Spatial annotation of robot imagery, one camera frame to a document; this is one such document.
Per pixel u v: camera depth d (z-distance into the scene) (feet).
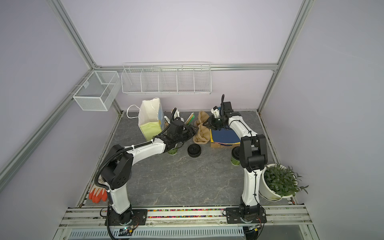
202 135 3.09
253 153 1.81
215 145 3.16
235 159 2.71
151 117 3.36
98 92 3.16
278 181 2.21
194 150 3.09
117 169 1.60
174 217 2.47
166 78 3.26
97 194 2.61
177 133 2.37
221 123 2.71
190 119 3.08
